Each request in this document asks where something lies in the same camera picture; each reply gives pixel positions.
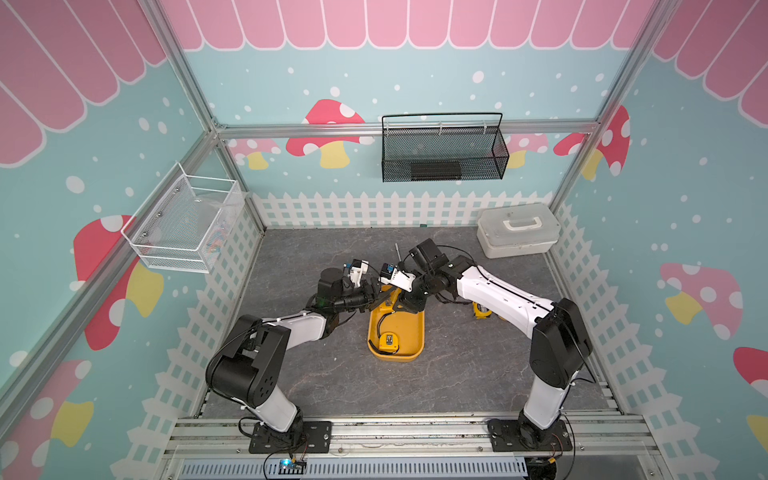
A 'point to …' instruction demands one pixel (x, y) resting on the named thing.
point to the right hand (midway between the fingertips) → (400, 296)
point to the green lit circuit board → (291, 467)
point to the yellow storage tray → (409, 328)
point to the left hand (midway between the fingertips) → (395, 294)
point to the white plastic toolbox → (517, 230)
